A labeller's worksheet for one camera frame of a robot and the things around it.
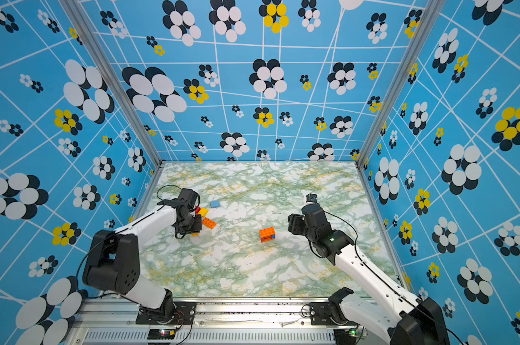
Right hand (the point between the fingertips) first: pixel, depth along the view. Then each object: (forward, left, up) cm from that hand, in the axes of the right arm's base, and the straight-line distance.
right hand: (298, 217), depth 81 cm
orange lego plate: (-2, +12, -9) cm, 15 cm away
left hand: (+1, +42, -11) cm, 43 cm away
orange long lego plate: (+5, +39, -14) cm, 41 cm away
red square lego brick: (+9, +45, -11) cm, 47 cm away
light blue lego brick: (+16, +38, -15) cm, 44 cm away
